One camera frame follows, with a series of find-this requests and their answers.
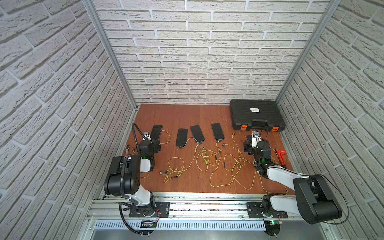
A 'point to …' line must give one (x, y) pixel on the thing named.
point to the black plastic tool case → (257, 114)
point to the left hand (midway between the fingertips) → (150, 138)
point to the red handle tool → (281, 153)
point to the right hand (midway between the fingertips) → (256, 140)
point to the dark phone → (217, 131)
